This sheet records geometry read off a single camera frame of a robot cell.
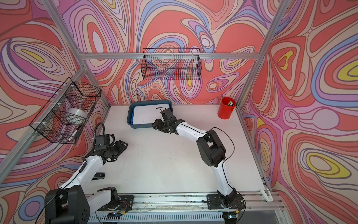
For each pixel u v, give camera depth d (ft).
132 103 4.01
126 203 2.39
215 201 2.40
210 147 1.84
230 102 3.45
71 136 2.32
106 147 2.17
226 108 3.55
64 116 2.28
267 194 2.45
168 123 2.42
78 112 2.40
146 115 3.55
